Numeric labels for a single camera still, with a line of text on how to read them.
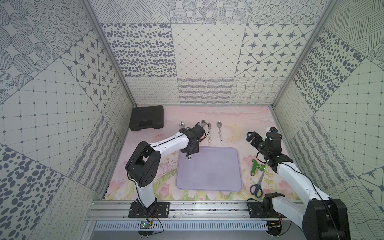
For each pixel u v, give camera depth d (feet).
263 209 2.39
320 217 1.31
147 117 3.72
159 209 2.45
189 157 2.88
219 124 3.53
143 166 1.54
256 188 2.68
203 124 3.56
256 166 2.84
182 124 3.52
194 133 2.35
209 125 3.61
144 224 2.35
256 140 2.50
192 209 2.49
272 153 2.12
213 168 2.96
